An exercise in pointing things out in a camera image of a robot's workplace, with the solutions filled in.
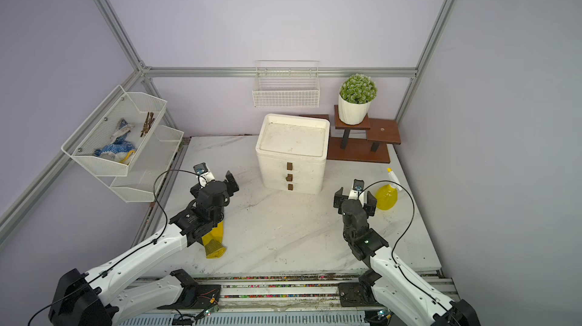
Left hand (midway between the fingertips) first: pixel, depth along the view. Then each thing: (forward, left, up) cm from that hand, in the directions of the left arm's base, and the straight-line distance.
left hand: (217, 179), depth 80 cm
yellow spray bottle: (0, -64, -11) cm, 65 cm away
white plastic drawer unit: (+11, -27, +4) cm, 29 cm away
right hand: (-3, -50, -5) cm, 51 cm away
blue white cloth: (+3, +28, +13) cm, 31 cm away
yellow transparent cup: (-16, +2, -17) cm, 23 cm away
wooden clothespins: (+17, +26, +12) cm, 34 cm away
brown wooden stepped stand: (+32, -63, -14) cm, 72 cm away
